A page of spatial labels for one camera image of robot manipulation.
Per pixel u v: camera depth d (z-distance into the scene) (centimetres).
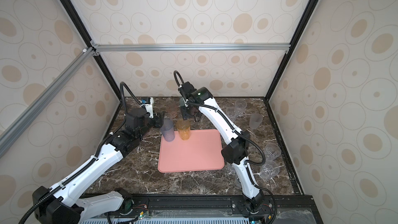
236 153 52
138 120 54
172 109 109
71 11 76
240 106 110
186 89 63
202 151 94
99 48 90
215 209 73
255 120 101
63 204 39
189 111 70
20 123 54
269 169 85
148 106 64
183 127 97
